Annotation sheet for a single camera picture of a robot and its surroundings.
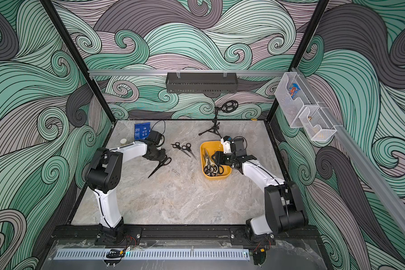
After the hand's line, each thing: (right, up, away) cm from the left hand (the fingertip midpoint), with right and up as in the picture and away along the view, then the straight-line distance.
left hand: (162, 155), depth 100 cm
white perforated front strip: (-9, -38, -31) cm, 50 cm away
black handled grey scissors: (+35, -7, -6) cm, 36 cm away
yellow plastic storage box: (+31, +4, +3) cm, 31 cm away
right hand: (+33, 0, -11) cm, 34 cm away
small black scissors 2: (+15, +4, +6) cm, 17 cm away
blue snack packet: (-16, +15, +10) cm, 24 cm away
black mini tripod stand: (+40, +28, -8) cm, 49 cm away
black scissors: (+1, -4, -2) cm, 5 cm away
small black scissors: (+8, +6, +7) cm, 12 cm away
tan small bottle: (-22, +8, -4) cm, 24 cm away
